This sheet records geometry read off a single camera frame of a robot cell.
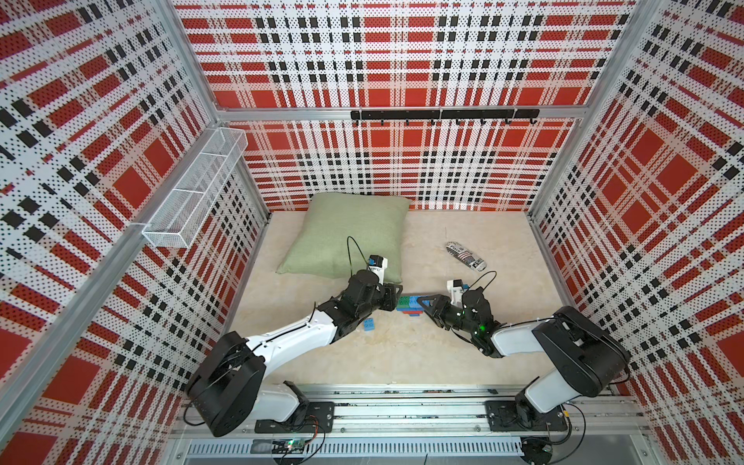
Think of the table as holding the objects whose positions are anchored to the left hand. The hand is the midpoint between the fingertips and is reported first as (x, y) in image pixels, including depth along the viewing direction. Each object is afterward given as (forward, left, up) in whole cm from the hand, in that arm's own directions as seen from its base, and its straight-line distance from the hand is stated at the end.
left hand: (401, 287), depth 84 cm
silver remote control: (+19, -24, -11) cm, 33 cm away
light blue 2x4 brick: (-2, -4, -5) cm, 6 cm away
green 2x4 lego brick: (-6, 0, +2) cm, 6 cm away
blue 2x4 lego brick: (-4, -3, -6) cm, 8 cm away
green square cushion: (+23, +21, -1) cm, 31 cm away
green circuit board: (-38, +28, -11) cm, 48 cm away
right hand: (-2, -7, -6) cm, 9 cm away
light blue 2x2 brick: (-6, +10, -12) cm, 17 cm away
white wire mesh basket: (+21, +72, +7) cm, 76 cm away
